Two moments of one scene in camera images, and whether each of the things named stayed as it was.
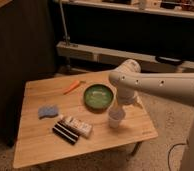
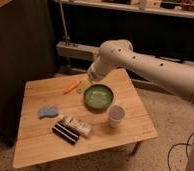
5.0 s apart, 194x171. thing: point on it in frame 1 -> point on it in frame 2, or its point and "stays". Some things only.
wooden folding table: [67, 117] stays
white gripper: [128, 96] -> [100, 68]
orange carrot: [76, 82] stays
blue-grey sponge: [48, 111] stays
